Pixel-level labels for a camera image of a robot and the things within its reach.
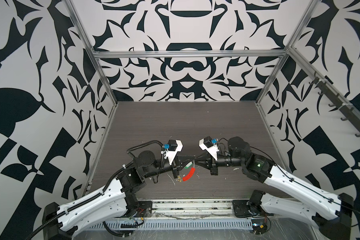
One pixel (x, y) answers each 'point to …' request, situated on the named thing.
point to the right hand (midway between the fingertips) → (194, 161)
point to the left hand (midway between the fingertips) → (195, 155)
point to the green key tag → (188, 165)
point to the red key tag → (192, 171)
